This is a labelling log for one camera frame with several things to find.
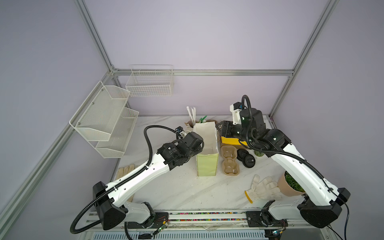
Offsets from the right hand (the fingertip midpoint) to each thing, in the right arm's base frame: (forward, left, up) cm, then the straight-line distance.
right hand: (217, 125), depth 67 cm
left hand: (-4, +10, -11) cm, 16 cm away
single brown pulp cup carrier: (-2, -11, -35) cm, 36 cm away
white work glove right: (-16, -29, -37) cm, 50 cm away
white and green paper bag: (-9, +4, -15) cm, 18 cm away
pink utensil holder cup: (+24, +15, -25) cm, 37 cm away
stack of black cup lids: (+1, -23, -34) cm, 41 cm away
